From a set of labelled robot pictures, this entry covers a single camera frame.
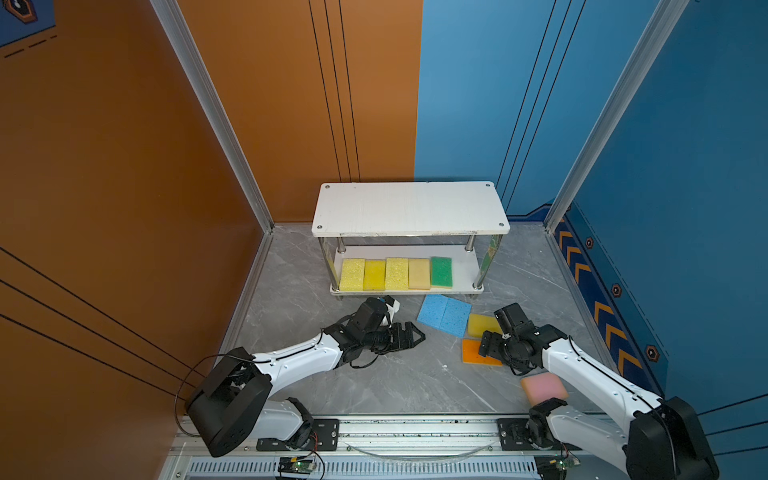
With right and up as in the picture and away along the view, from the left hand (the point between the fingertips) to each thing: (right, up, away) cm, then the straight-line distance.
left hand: (417, 338), depth 80 cm
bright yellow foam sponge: (-13, +16, +14) cm, 25 cm away
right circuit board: (+32, -28, -10) cm, 44 cm away
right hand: (+21, -5, +4) cm, 22 cm away
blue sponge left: (+6, +5, +14) cm, 16 cm away
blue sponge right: (+13, +3, +12) cm, 18 cm away
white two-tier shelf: (+11, +32, -6) cm, 34 cm away
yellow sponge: (+20, +1, +12) cm, 23 cm away
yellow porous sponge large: (-20, +16, +16) cm, 30 cm away
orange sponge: (+16, -6, +6) cm, 18 cm away
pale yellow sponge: (+2, +16, +15) cm, 22 cm away
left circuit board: (-30, -28, -10) cm, 42 cm away
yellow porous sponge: (-5, +16, +16) cm, 23 cm away
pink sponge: (+33, -12, -3) cm, 35 cm away
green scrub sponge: (+9, +17, +16) cm, 25 cm away
